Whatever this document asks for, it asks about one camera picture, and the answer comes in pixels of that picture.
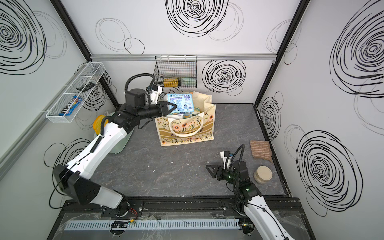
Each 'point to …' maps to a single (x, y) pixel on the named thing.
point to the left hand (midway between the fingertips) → (175, 106)
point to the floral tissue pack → (196, 113)
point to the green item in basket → (189, 82)
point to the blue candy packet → (73, 107)
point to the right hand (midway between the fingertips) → (210, 168)
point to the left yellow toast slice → (97, 122)
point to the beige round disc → (263, 174)
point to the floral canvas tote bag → (196, 129)
